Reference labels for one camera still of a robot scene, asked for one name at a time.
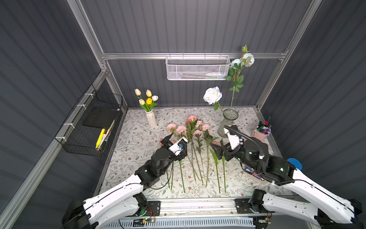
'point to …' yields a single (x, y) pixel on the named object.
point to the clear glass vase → (229, 115)
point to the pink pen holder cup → (257, 134)
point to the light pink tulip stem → (172, 175)
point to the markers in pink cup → (264, 128)
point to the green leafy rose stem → (190, 130)
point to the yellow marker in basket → (100, 138)
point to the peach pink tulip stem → (180, 162)
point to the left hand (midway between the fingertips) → (178, 140)
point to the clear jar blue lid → (298, 164)
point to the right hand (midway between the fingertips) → (220, 139)
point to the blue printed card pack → (249, 171)
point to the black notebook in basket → (100, 117)
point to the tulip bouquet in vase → (149, 103)
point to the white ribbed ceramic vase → (151, 119)
